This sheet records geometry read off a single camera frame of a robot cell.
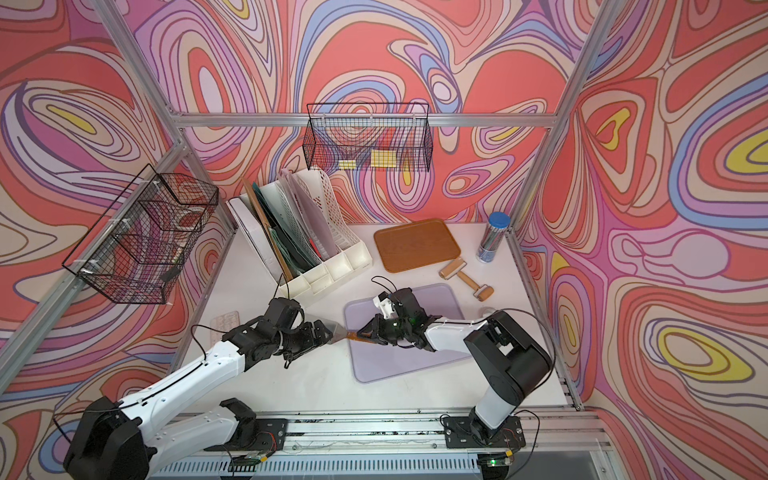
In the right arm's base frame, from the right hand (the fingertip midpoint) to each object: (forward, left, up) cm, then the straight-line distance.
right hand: (361, 342), depth 84 cm
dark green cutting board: (+23, +19, +10) cm, 32 cm away
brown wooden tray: (+42, -20, -5) cm, 46 cm away
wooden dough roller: (+18, -40, -4) cm, 44 cm away
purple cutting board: (-4, -3, -5) cm, 7 cm away
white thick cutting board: (+33, +34, +22) cm, 52 cm away
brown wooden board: (+21, +23, +25) cm, 39 cm away
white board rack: (+20, +19, +1) cm, 28 cm away
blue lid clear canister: (+34, -45, +13) cm, 58 cm away
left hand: (-1, +9, +3) cm, 10 cm away
